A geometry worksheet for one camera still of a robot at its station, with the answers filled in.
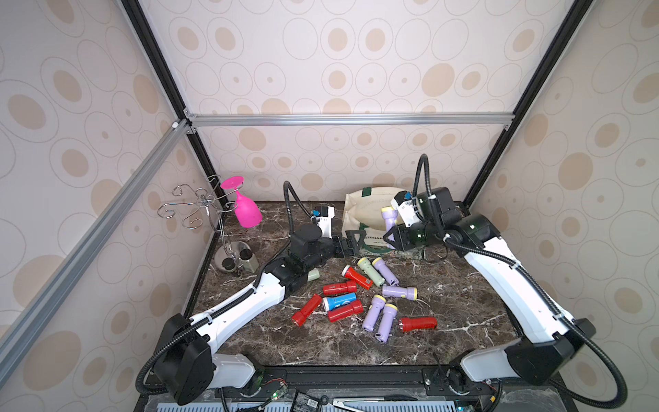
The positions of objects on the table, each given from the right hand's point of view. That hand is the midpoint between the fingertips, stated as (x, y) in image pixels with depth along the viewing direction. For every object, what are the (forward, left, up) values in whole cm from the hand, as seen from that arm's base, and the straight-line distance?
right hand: (399, 233), depth 73 cm
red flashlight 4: (-17, -5, -25) cm, 31 cm away
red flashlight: (+1, +14, -25) cm, 28 cm away
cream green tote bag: (+21, +9, -13) cm, 26 cm away
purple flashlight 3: (-17, +2, -26) cm, 31 cm away
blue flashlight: (-11, +21, -24) cm, 34 cm away
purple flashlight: (+4, +2, -25) cm, 25 cm away
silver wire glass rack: (+2, +58, -17) cm, 60 cm away
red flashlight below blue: (-12, +12, -25) cm, 30 cm away
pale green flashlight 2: (+5, +8, -25) cm, 27 cm away
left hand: (-2, +11, +2) cm, 11 cm away
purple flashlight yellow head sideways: (-6, -7, -25) cm, 27 cm away
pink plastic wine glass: (+10, +48, -4) cm, 50 cm away
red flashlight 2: (-5, +16, -25) cm, 30 cm away
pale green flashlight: (0, +27, -25) cm, 37 cm away
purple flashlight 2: (-11, +4, -25) cm, 27 cm away
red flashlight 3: (-17, +30, -25) cm, 42 cm away
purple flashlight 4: (+1, +3, +7) cm, 8 cm away
